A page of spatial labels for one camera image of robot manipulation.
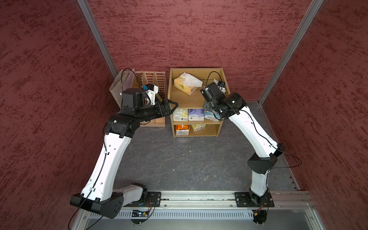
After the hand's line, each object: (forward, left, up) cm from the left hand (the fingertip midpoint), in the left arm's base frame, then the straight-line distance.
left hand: (170, 110), depth 64 cm
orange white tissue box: (+9, -4, -30) cm, 32 cm away
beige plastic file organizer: (+47, +16, -17) cm, 53 cm away
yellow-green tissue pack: (+10, -4, -16) cm, 20 cm away
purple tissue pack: (+11, -13, -17) cm, 24 cm away
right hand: (+8, -20, -6) cm, 23 cm away
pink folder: (+38, +34, -9) cm, 51 cm away
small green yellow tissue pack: (+13, -14, -33) cm, 38 cm away
